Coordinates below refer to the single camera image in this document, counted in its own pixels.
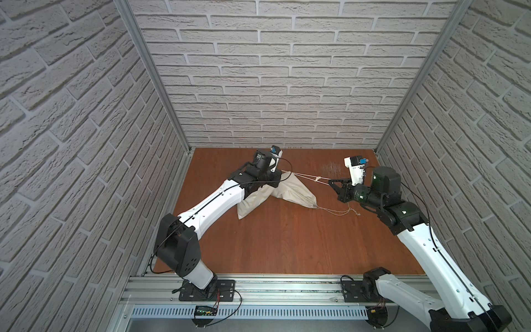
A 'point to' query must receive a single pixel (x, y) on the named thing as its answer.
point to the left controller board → (205, 310)
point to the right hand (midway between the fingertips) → (328, 181)
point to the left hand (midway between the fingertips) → (273, 165)
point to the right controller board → (377, 316)
